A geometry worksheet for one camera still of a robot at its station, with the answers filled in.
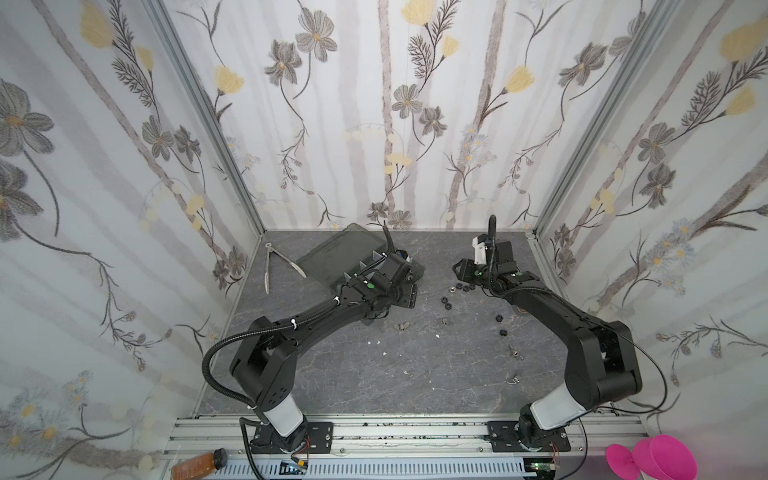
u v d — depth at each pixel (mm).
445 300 1010
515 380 832
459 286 1041
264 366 440
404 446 732
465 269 802
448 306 985
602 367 448
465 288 1039
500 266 691
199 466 672
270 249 1142
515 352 881
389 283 640
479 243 836
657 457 582
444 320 956
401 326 930
